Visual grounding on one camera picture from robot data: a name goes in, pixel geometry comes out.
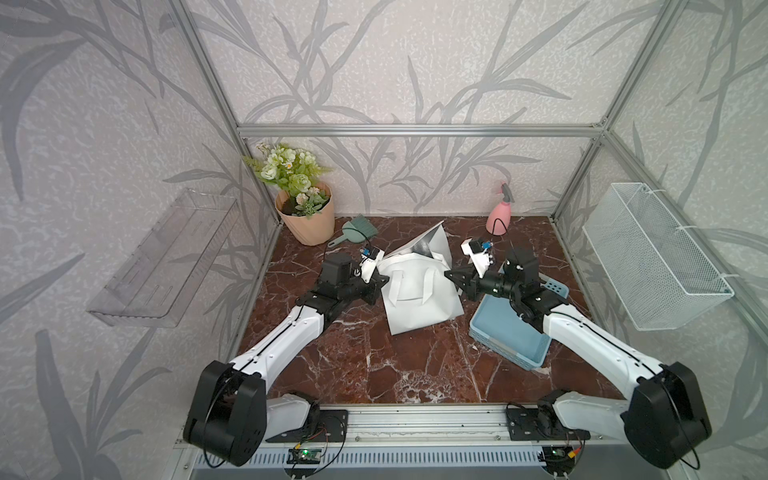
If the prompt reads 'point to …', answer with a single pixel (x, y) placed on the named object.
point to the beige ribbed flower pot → (310, 231)
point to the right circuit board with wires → (559, 455)
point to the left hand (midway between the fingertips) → (387, 278)
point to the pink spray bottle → (499, 221)
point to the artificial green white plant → (293, 171)
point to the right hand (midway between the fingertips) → (446, 272)
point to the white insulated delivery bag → (417, 294)
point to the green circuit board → (304, 456)
